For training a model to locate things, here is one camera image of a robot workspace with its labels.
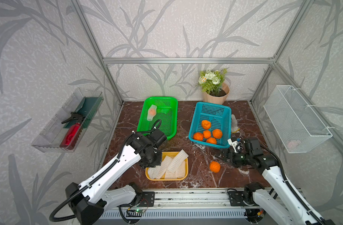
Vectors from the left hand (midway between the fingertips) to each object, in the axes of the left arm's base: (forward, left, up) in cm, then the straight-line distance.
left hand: (157, 165), depth 70 cm
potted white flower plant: (+60, -40, -2) cm, 72 cm away
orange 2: (+24, -30, -10) cm, 40 cm away
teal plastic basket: (+43, -43, -13) cm, 62 cm away
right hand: (+5, -33, -2) cm, 33 cm away
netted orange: (+43, +10, -10) cm, 45 cm away
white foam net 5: (+1, -12, -12) cm, 17 cm away
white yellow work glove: (+33, -52, -14) cm, 63 cm away
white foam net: (+4, -10, -5) cm, 12 cm away
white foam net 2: (+3, -2, -11) cm, 11 cm away
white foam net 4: (-1, -5, -12) cm, 13 cm away
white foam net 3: (-4, +1, 0) cm, 4 cm away
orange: (+22, -24, -9) cm, 34 cm away
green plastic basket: (+42, -1, -15) cm, 44 cm away
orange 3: (+20, -33, -10) cm, 39 cm away
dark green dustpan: (+21, +34, +19) cm, 44 cm away
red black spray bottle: (+7, +35, +19) cm, 40 cm away
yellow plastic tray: (+11, -6, -12) cm, 17 cm away
